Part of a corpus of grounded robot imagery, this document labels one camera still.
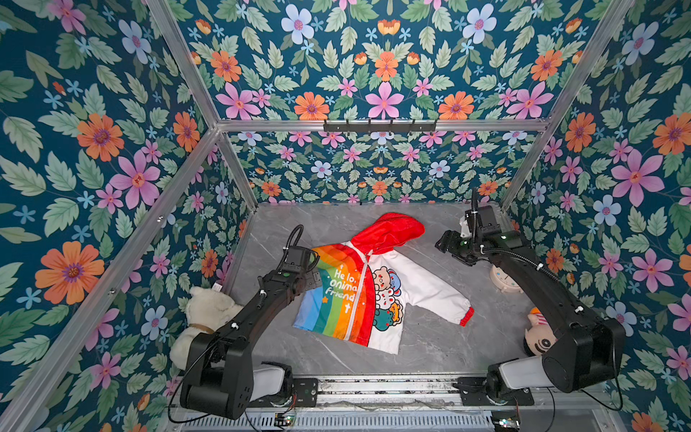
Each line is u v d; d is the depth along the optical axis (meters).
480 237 0.61
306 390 0.74
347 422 0.77
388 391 0.75
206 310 0.77
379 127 0.93
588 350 0.41
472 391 0.74
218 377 0.41
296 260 0.68
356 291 0.94
